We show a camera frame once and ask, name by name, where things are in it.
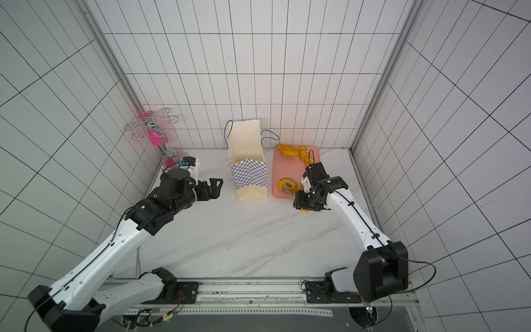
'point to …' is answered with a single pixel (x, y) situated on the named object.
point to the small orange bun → (288, 151)
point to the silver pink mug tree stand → (157, 133)
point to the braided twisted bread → (304, 155)
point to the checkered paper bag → (248, 163)
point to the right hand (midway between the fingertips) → (293, 203)
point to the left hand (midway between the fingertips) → (210, 186)
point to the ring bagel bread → (290, 183)
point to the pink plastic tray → (292, 167)
